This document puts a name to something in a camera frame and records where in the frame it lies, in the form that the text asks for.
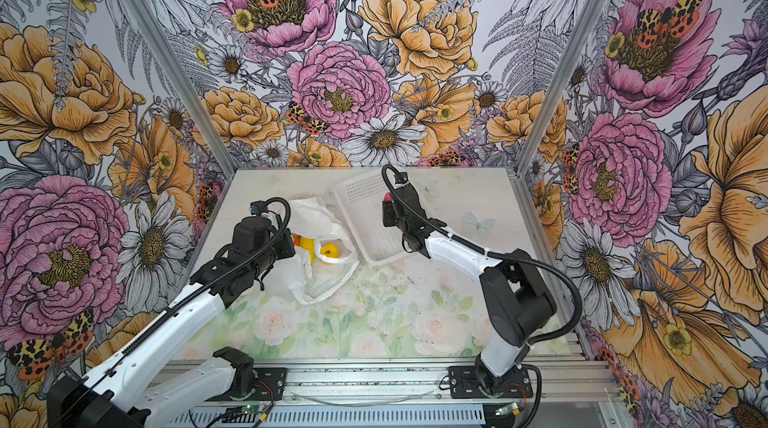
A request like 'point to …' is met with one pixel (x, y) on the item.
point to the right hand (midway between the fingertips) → (391, 210)
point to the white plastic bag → (295, 274)
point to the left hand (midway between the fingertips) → (288, 242)
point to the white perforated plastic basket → (361, 200)
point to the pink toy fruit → (388, 196)
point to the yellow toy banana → (309, 245)
